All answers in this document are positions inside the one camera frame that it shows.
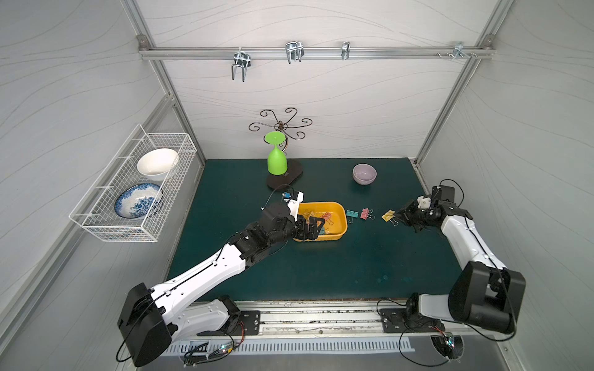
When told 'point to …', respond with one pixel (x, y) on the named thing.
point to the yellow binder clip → (388, 216)
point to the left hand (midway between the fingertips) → (314, 220)
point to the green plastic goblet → (277, 159)
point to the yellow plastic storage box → (335, 215)
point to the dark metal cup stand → (295, 168)
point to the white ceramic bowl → (155, 164)
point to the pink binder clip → (366, 213)
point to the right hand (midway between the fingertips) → (396, 211)
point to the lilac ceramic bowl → (364, 174)
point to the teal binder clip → (350, 214)
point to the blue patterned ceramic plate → (135, 201)
